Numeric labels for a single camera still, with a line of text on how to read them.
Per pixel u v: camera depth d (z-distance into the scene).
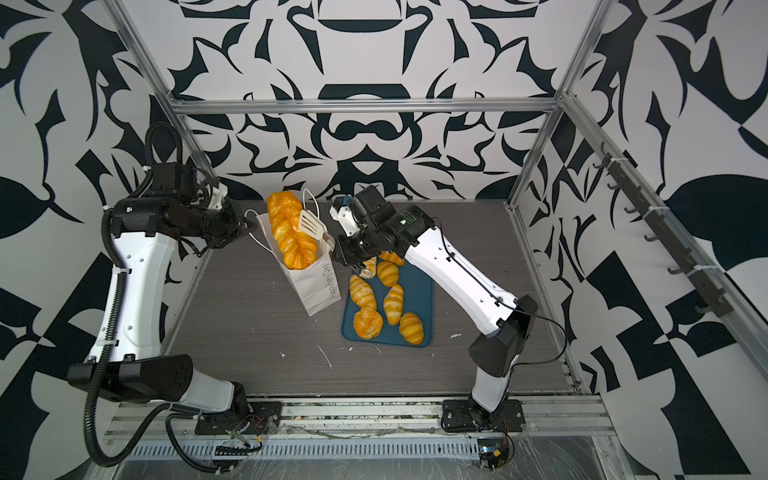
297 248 0.74
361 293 0.91
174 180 0.51
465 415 0.74
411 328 0.85
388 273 0.97
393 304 0.89
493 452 0.71
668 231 0.55
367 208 0.53
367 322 0.85
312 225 0.73
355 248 0.61
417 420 0.76
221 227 0.61
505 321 0.43
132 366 0.39
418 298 0.96
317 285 0.80
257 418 0.73
